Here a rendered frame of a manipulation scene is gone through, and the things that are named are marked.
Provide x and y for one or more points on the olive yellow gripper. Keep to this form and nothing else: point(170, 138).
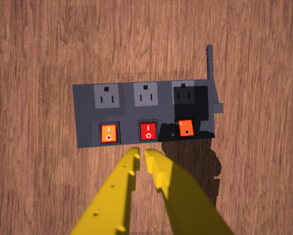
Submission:
point(189, 210)

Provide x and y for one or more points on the grey power strip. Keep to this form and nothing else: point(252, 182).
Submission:
point(111, 114)

